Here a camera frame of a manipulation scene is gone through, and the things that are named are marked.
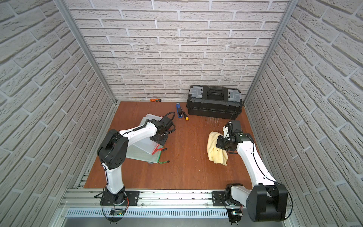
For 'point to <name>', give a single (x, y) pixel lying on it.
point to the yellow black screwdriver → (186, 117)
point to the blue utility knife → (179, 110)
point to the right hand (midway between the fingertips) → (220, 144)
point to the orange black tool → (156, 100)
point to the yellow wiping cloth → (214, 153)
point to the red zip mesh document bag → (148, 144)
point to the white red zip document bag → (150, 117)
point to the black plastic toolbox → (214, 101)
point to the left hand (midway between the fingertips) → (161, 138)
